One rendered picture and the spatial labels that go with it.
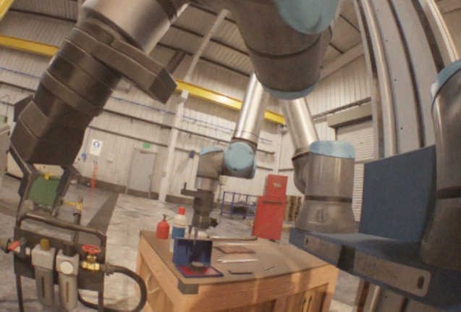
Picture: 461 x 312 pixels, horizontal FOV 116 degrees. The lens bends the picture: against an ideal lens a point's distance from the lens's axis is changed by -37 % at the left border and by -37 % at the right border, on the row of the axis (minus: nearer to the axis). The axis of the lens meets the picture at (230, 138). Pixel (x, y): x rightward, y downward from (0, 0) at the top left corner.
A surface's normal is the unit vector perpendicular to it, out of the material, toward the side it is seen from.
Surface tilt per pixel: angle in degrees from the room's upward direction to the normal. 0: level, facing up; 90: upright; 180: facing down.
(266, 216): 90
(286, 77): 173
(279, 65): 178
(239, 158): 95
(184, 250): 84
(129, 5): 111
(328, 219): 70
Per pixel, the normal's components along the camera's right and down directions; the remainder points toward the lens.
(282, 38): -0.01, 0.96
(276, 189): -0.06, -0.25
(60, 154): 0.85, 0.51
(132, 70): 0.27, 0.07
